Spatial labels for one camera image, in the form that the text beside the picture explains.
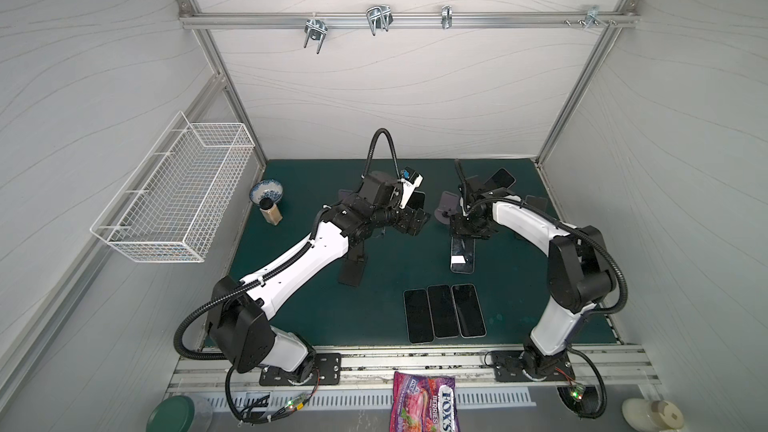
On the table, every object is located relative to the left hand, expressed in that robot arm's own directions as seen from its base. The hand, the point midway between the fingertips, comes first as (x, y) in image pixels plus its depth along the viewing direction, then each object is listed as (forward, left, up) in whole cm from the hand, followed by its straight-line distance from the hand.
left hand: (422, 204), depth 76 cm
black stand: (-7, +20, -24) cm, 32 cm away
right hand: (+5, -15, -18) cm, 24 cm away
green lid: (-44, +51, -13) cm, 69 cm away
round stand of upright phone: (+14, -11, -20) cm, 27 cm away
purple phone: (-20, -7, -24) cm, 31 cm away
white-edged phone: (-19, -14, -24) cm, 34 cm away
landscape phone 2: (-21, 0, -25) cm, 32 cm away
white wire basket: (-6, +59, +6) cm, 59 cm away
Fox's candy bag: (-41, -1, -22) cm, 46 cm away
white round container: (-42, -48, -17) cm, 66 cm away
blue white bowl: (+22, +55, -21) cm, 63 cm away
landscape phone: (+14, 0, -17) cm, 22 cm away
